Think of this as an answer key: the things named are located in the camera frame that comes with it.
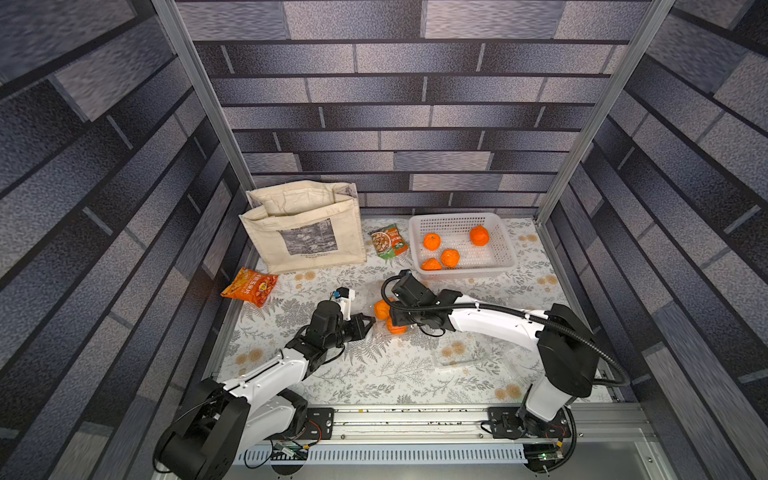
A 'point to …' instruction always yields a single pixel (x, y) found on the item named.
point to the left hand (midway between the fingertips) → (377, 320)
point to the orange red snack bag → (251, 285)
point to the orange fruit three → (432, 241)
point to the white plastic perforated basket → (453, 231)
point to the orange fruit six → (396, 330)
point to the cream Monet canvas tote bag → (306, 224)
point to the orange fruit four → (450, 258)
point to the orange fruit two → (431, 264)
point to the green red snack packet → (388, 242)
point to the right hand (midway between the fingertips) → (395, 309)
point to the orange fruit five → (382, 310)
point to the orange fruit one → (479, 236)
